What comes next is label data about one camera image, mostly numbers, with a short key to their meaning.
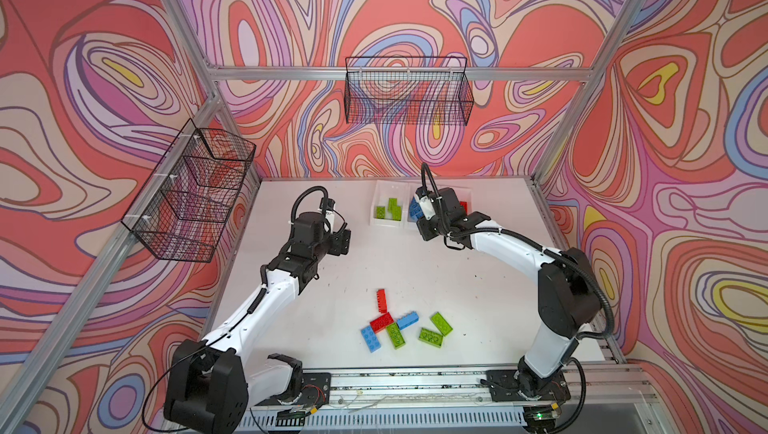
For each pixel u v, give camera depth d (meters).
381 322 0.84
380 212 1.07
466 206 1.08
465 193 1.08
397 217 1.06
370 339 0.80
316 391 0.72
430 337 0.81
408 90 0.96
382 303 0.87
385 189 1.15
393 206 1.10
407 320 0.83
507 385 0.73
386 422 0.77
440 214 0.70
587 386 0.70
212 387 0.39
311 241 0.62
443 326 0.84
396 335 0.81
